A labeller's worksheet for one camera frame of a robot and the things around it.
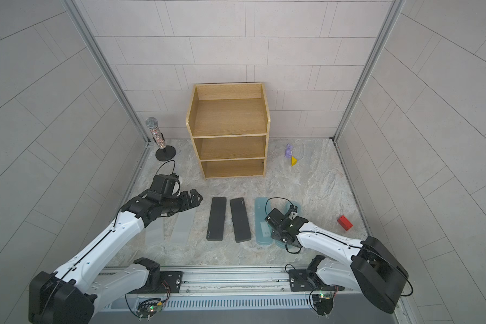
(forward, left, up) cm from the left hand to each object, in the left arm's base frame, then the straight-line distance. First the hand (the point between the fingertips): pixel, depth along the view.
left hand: (199, 199), depth 80 cm
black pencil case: (-4, -6, -10) cm, 13 cm away
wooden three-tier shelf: (+24, -12, +19) cm, 33 cm away
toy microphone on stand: (+32, +26, -10) cm, 43 cm away
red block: (-6, -61, -8) cm, 61 cm away
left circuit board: (-34, +12, -10) cm, 38 cm away
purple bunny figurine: (+32, -41, -7) cm, 53 cm away
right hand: (-10, -34, -14) cm, 38 cm away
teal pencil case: (+1, -27, -10) cm, 28 cm away
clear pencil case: (-9, +8, -10) cm, 15 cm away
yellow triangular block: (+27, -43, -9) cm, 52 cm away
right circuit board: (-33, -46, -11) cm, 58 cm away
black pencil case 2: (-4, -16, -11) cm, 20 cm away
